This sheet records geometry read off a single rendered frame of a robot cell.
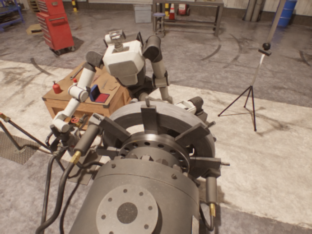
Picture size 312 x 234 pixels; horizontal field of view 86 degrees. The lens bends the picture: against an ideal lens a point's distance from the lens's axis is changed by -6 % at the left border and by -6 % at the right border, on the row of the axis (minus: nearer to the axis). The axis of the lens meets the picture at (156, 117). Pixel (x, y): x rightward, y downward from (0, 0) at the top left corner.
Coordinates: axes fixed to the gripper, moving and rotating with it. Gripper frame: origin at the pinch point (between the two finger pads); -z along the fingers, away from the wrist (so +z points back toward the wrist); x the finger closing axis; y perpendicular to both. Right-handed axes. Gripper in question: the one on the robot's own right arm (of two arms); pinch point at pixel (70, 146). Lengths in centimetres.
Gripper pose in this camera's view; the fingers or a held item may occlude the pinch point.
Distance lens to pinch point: 155.3
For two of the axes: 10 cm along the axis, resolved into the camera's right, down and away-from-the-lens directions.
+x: -1.9, 6.4, -7.4
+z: 0.0, -7.6, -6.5
